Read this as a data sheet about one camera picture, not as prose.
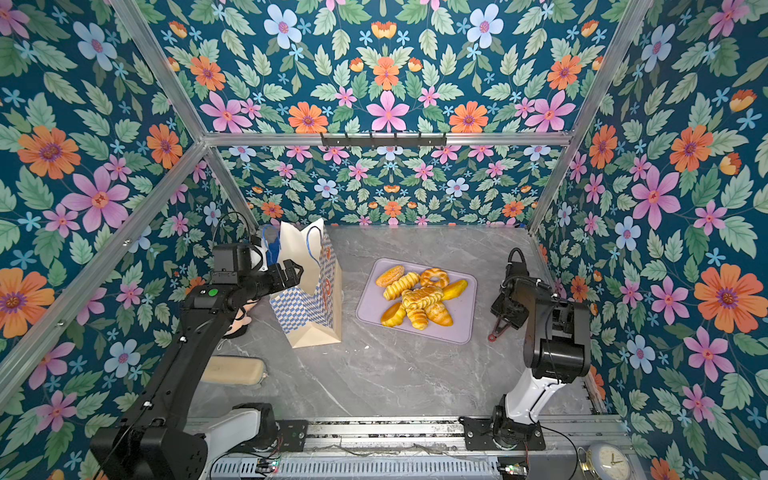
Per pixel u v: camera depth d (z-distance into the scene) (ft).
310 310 2.60
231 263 1.84
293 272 2.31
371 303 3.24
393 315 2.92
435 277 3.40
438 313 3.02
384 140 3.04
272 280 2.23
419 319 2.91
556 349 1.58
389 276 3.23
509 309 2.64
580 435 2.46
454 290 3.15
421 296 2.90
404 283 3.14
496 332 2.98
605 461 2.19
